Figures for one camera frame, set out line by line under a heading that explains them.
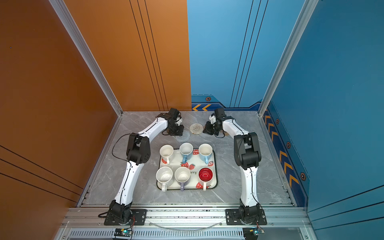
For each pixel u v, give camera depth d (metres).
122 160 0.63
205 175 0.86
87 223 0.73
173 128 0.92
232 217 0.73
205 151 0.92
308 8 0.70
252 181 0.60
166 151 0.93
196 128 1.09
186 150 0.92
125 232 0.71
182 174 0.87
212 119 0.96
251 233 0.70
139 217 0.74
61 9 0.70
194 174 0.88
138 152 0.65
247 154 0.58
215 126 0.88
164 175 0.85
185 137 1.05
